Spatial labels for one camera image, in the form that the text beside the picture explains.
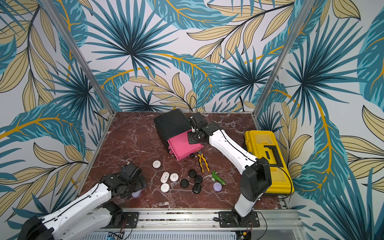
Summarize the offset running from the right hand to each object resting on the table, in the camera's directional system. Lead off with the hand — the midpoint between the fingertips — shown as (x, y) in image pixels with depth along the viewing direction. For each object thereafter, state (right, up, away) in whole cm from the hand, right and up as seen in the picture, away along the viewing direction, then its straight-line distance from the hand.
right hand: (192, 137), depth 84 cm
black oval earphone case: (+2, -29, -1) cm, 29 cm away
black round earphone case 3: (-5, -26, 0) cm, 26 cm away
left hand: (-29, -28, -2) cm, 41 cm away
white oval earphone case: (-16, -23, +2) cm, 28 cm away
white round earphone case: (-22, -17, +7) cm, 28 cm away
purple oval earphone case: (-30, -29, -5) cm, 42 cm away
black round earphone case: (0, -21, +4) cm, 22 cm away
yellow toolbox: (+39, -3, -1) cm, 39 cm away
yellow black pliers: (+5, -12, +11) cm, 17 cm away
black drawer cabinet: (-13, +8, +7) cm, 17 cm away
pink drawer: (-8, -5, +4) cm, 10 cm away
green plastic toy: (+14, -24, +2) cm, 28 cm away
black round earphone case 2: (+3, -24, +2) cm, 24 cm away
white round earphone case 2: (-11, -23, +2) cm, 25 cm away
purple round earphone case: (+14, -27, -1) cm, 31 cm away
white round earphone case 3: (-15, -27, -2) cm, 31 cm away
